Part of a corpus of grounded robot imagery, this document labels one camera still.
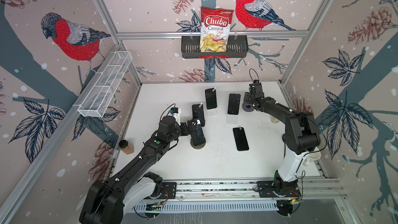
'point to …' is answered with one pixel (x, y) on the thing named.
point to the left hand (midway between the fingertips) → (193, 120)
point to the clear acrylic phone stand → (232, 118)
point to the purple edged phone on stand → (198, 113)
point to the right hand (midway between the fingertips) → (249, 94)
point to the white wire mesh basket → (105, 84)
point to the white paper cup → (311, 156)
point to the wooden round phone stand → (197, 146)
